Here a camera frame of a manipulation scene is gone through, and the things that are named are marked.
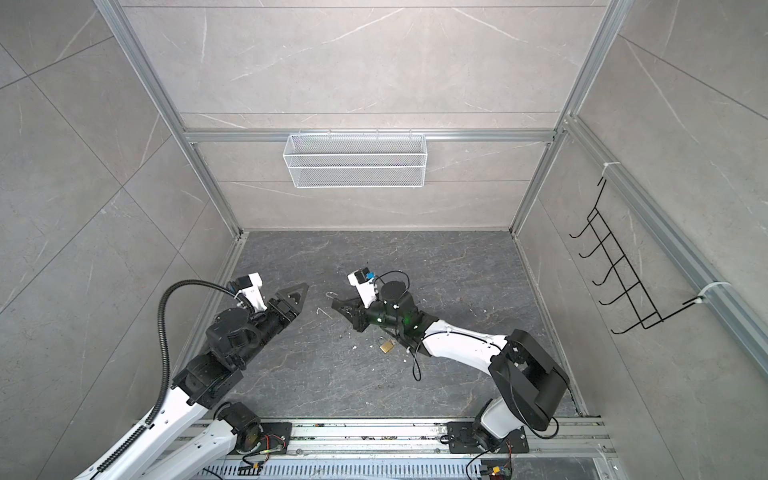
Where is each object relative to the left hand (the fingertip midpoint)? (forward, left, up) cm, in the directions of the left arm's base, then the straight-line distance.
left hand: (305, 284), depth 68 cm
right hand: (0, -6, -10) cm, 12 cm away
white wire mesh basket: (+51, -11, 0) cm, 52 cm away
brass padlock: (-4, -19, -28) cm, 34 cm away
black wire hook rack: (-7, -73, +3) cm, 74 cm away
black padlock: (+3, -4, -9) cm, 11 cm away
